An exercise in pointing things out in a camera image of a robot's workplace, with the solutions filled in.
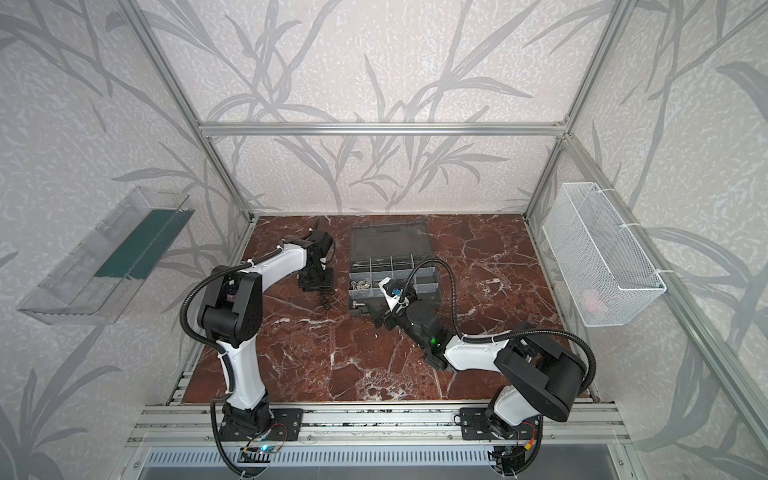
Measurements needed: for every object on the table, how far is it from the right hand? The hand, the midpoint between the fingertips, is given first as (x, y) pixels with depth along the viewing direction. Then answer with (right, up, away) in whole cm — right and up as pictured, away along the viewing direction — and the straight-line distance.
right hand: (382, 282), depth 82 cm
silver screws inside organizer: (-8, -3, +14) cm, 17 cm away
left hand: (-19, -1, +16) cm, 25 cm away
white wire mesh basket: (+48, +5, -21) cm, 53 cm away
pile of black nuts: (-20, -7, +14) cm, 26 cm away
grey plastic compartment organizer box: (0, +8, +30) cm, 31 cm away
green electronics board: (-30, -41, -10) cm, 52 cm away
